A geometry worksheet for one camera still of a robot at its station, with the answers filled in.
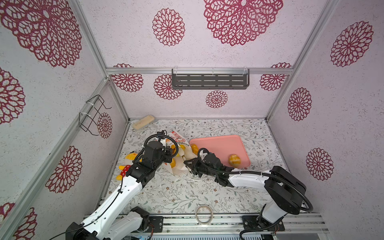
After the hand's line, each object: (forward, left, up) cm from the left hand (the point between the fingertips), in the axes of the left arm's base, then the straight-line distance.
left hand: (168, 150), depth 78 cm
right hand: (-4, -7, -4) cm, 10 cm away
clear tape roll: (-31, -19, -20) cm, 41 cm away
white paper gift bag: (+5, -6, -10) cm, 13 cm away
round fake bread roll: (+2, -39, -16) cm, 42 cm away
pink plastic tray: (+16, -35, -22) cm, 44 cm away
